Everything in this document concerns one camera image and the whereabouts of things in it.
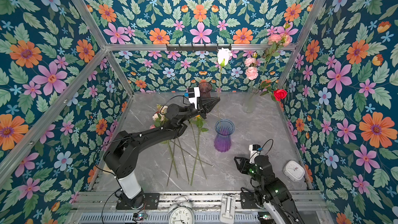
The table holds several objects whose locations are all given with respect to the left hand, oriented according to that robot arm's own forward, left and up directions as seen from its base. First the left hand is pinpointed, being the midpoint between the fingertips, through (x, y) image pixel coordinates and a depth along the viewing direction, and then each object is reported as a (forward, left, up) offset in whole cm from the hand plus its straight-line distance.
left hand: (220, 96), depth 62 cm
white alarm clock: (-35, +20, -36) cm, 54 cm away
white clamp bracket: (-35, -2, -39) cm, 52 cm away
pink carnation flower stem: (+26, -21, -9) cm, 35 cm away
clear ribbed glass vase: (+23, -25, -36) cm, 49 cm away
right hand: (-14, -8, -32) cm, 36 cm away
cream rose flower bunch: (+14, +36, -33) cm, 51 cm away
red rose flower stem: (+4, -27, -5) cm, 28 cm away
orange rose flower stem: (+14, +10, -40) cm, 43 cm away
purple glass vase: (0, -3, -26) cm, 26 cm away
